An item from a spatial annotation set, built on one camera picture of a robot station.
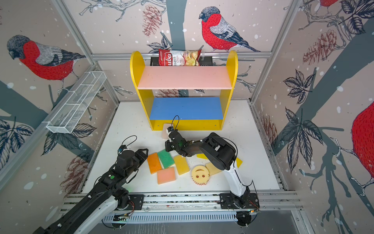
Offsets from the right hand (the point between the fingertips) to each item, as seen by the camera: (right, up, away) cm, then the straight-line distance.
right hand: (164, 146), depth 95 cm
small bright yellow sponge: (+24, +1, -24) cm, 34 cm away
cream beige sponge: (+30, -11, -12) cm, 34 cm away
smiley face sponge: (+24, -13, -16) cm, 31 cm away
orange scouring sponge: (-4, -8, -9) cm, 13 cm away
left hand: (-7, 0, -14) cm, 16 cm away
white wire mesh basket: (-43, +20, -24) cm, 53 cm away
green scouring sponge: (+3, -6, -8) cm, 10 cm away
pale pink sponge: (0, +7, +5) cm, 8 cm away
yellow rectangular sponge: (+13, -9, -10) cm, 18 cm away
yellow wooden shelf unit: (+16, +36, +30) cm, 49 cm away
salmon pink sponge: (+4, -14, -14) cm, 20 cm away
